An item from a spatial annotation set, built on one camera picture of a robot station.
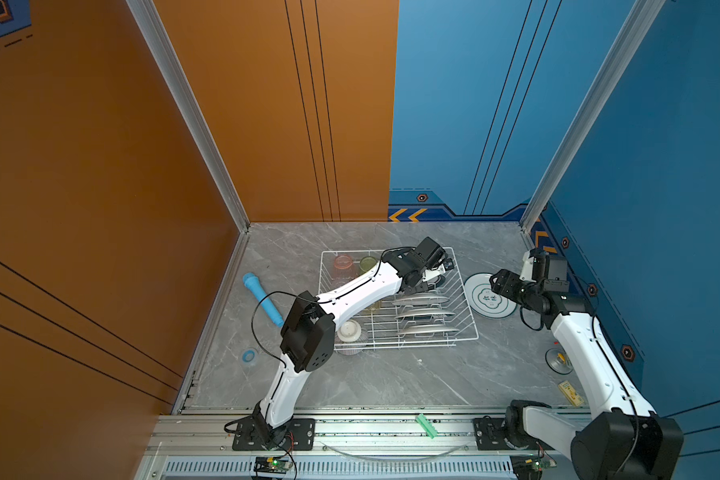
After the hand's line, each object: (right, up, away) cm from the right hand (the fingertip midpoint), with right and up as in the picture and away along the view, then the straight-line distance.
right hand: (500, 282), depth 82 cm
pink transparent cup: (-45, +3, +13) cm, 46 cm away
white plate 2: (-21, -6, +7) cm, 23 cm away
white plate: (+1, -8, +15) cm, 17 cm away
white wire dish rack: (-16, -11, +7) cm, 20 cm away
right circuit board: (+2, -43, -12) cm, 44 cm away
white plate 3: (-21, -8, -1) cm, 22 cm away
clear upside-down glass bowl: (-42, -14, +1) cm, 44 cm away
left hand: (-23, +3, +7) cm, 24 cm away
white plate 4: (-19, -13, 0) cm, 23 cm away
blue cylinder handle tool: (-76, -1, +18) cm, 78 cm away
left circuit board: (-60, -43, -11) cm, 74 cm away
